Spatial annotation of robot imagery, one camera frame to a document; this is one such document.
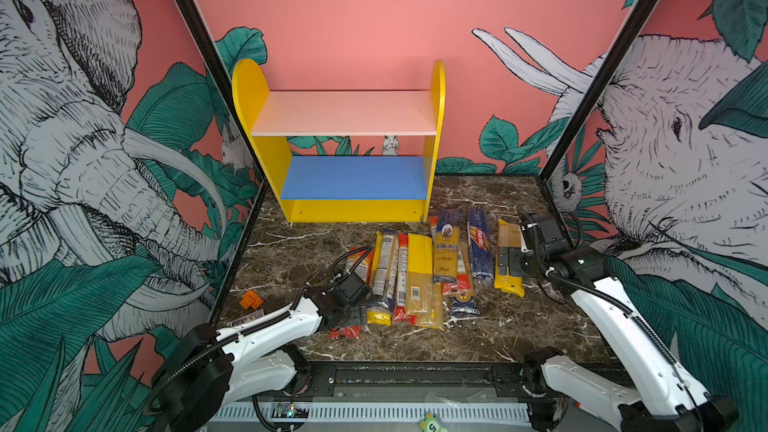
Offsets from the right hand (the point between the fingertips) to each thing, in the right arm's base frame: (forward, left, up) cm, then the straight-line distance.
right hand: (513, 255), depth 75 cm
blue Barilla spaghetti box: (+10, +3, -16) cm, 19 cm away
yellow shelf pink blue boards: (+52, +51, -13) cm, 74 cm away
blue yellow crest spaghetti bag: (-6, +10, -18) cm, 22 cm away
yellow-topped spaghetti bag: (-6, +22, -14) cm, 27 cm away
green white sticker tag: (-34, +22, -18) cm, 44 cm away
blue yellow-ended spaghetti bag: (-8, +34, -15) cm, 38 cm away
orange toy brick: (-5, +73, -18) cm, 75 cm away
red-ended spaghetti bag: (-10, +29, -16) cm, 34 cm away
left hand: (-8, +43, -18) cm, 47 cm away
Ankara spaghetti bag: (+9, +15, -13) cm, 21 cm away
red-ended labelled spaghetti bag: (-2, +10, -15) cm, 19 cm away
